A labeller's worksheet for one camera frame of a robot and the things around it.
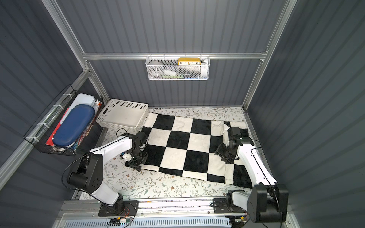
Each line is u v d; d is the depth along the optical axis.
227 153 0.68
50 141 0.64
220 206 0.73
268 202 0.40
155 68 0.83
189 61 0.87
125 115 1.19
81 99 0.78
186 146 0.96
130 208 0.74
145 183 0.82
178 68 0.91
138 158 0.75
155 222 0.77
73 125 0.67
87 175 0.46
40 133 0.61
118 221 0.71
